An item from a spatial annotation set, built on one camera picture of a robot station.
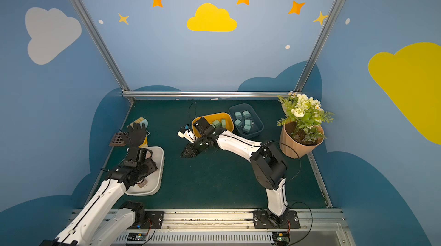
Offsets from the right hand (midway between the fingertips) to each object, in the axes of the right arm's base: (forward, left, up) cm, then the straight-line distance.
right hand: (185, 153), depth 82 cm
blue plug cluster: (+35, -26, -11) cm, 45 cm away
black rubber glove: (+13, +35, -9) cm, 38 cm away
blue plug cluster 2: (+28, -26, -11) cm, 40 cm away
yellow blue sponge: (+27, +38, -12) cm, 48 cm away
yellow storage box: (+29, -14, -10) cm, 34 cm away
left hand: (-5, +17, -5) cm, 18 cm away
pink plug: (-13, +20, -10) cm, 26 cm away
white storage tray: (-11, +13, -6) cm, 18 cm away
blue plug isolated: (+30, -33, -11) cm, 45 cm away
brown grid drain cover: (+12, +46, -12) cm, 49 cm away
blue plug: (+24, -31, -11) cm, 41 cm away
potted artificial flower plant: (+14, -56, +9) cm, 58 cm away
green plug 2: (+26, -17, -9) cm, 33 cm away
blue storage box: (+28, -39, -12) cm, 49 cm away
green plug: (+36, -32, -11) cm, 49 cm away
